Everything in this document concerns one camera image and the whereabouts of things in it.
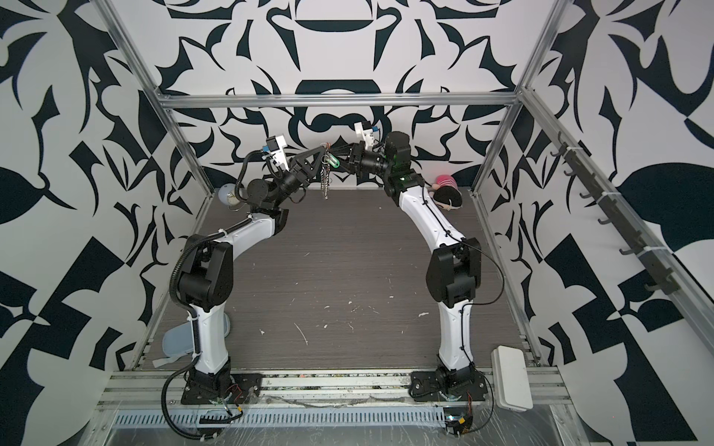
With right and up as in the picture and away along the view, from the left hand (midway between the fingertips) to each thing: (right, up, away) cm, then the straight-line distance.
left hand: (327, 143), depth 70 cm
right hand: (0, -3, +2) cm, 3 cm away
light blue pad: (-43, -54, +9) cm, 70 cm away
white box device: (+48, -61, +4) cm, 77 cm away
